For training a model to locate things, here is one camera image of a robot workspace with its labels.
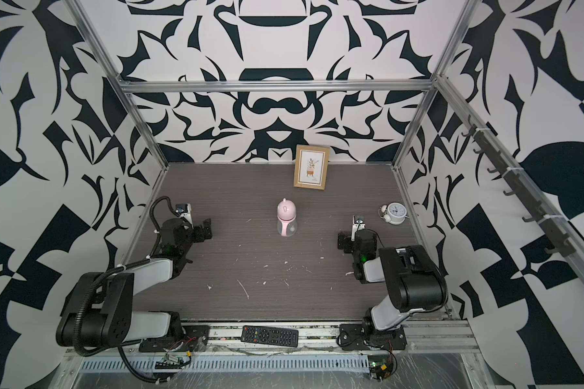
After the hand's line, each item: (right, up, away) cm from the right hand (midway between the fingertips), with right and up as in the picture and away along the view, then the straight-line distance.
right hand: (354, 228), depth 96 cm
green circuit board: (+1, -36, -25) cm, 44 cm away
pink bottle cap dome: (-26, +8, -13) cm, 31 cm away
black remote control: (-31, -29, -23) cm, 48 cm away
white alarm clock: (+16, +6, +3) cm, 18 cm away
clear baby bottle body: (-25, 0, 0) cm, 25 cm away
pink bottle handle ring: (-27, +3, -9) cm, 29 cm away
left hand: (-61, +5, -4) cm, 62 cm away
